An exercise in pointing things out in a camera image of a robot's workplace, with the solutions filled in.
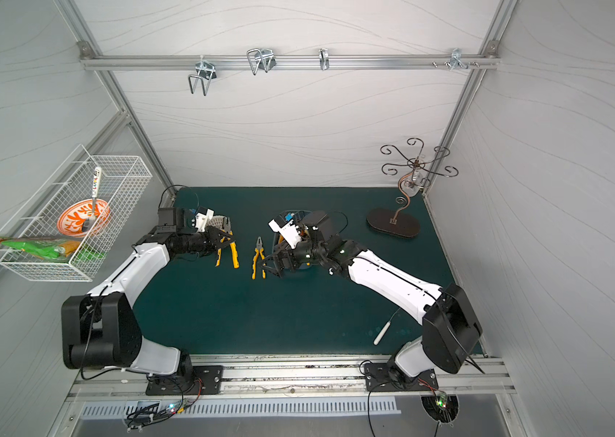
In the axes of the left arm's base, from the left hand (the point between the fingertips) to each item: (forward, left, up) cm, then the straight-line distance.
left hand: (233, 240), depth 85 cm
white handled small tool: (-22, -48, -16) cm, 55 cm away
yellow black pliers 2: (-3, -1, -1) cm, 4 cm away
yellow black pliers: (+6, -5, -15) cm, 17 cm away
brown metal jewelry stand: (+20, -54, -14) cm, 59 cm away
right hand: (-9, -13, +7) cm, 18 cm away
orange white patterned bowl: (-8, +35, +18) cm, 40 cm away
